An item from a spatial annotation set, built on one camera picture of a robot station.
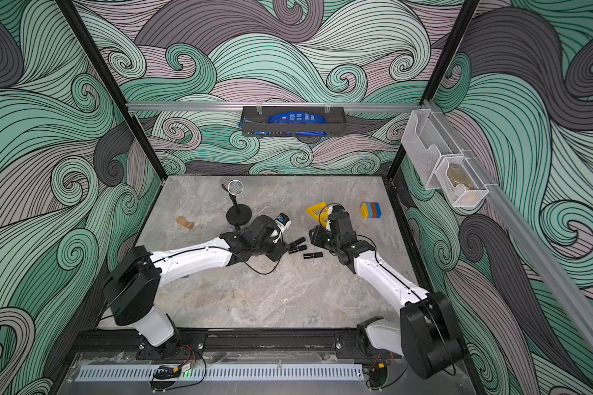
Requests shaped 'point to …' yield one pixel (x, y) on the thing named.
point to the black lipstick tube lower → (312, 255)
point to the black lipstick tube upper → (296, 242)
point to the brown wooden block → (181, 220)
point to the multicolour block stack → (371, 210)
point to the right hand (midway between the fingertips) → (317, 232)
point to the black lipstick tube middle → (297, 248)
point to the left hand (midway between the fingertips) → (288, 240)
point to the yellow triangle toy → (324, 216)
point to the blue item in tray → (295, 117)
